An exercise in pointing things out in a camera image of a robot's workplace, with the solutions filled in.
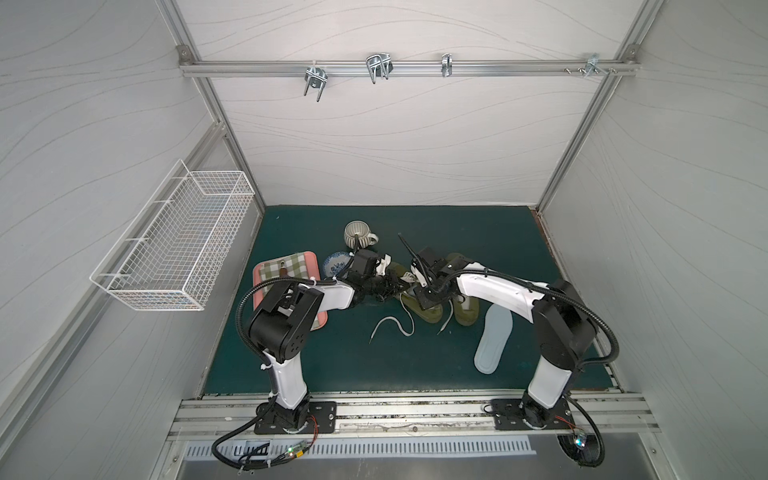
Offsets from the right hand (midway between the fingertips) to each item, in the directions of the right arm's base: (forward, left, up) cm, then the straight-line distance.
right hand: (424, 296), depth 90 cm
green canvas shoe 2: (-3, -13, -2) cm, 14 cm away
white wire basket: (-6, +61, +26) cm, 67 cm away
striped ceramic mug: (+28, +23, -2) cm, 36 cm away
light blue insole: (-7, -22, -5) cm, 24 cm away
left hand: (+2, +4, +2) cm, 4 cm away
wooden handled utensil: (+8, +47, -2) cm, 48 cm away
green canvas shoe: (+10, +9, -2) cm, 14 cm away
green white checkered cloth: (+11, +44, -3) cm, 45 cm away
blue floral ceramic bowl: (+12, +31, -2) cm, 33 cm away
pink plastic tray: (+10, +38, -5) cm, 39 cm away
